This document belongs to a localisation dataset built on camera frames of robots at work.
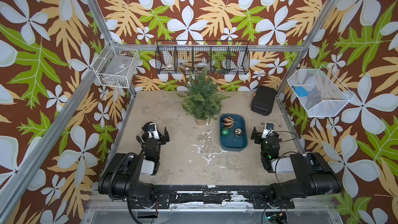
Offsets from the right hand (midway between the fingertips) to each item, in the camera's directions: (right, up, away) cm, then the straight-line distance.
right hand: (262, 128), depth 91 cm
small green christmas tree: (-36, +15, -14) cm, 42 cm away
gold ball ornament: (-14, -3, +2) cm, 14 cm away
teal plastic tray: (-16, -3, +5) cm, 17 cm away
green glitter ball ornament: (-22, -3, +3) cm, 22 cm away
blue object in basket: (+20, +21, -5) cm, 29 cm away
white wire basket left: (-84, +35, -5) cm, 91 cm away
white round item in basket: (-37, +39, +8) cm, 54 cm away
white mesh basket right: (+28, +18, -13) cm, 35 cm away
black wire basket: (-25, +45, +7) cm, 52 cm away
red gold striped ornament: (-19, +3, +5) cm, 20 cm away
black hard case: (+8, +17, +18) cm, 27 cm away
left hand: (-62, +1, -1) cm, 62 cm away
